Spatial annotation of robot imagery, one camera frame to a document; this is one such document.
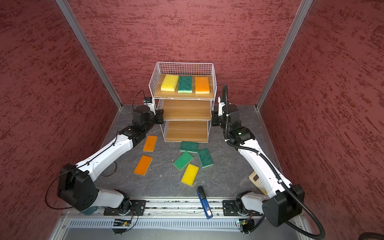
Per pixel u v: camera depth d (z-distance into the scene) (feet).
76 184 1.34
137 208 2.42
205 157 3.00
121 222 2.37
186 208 2.49
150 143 3.10
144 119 2.04
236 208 2.20
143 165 2.90
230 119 1.75
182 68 3.28
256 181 2.68
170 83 2.33
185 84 2.34
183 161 2.94
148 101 2.24
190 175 2.78
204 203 2.39
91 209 2.42
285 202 1.24
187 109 2.79
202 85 2.33
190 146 3.18
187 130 3.49
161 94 2.27
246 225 2.32
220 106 2.12
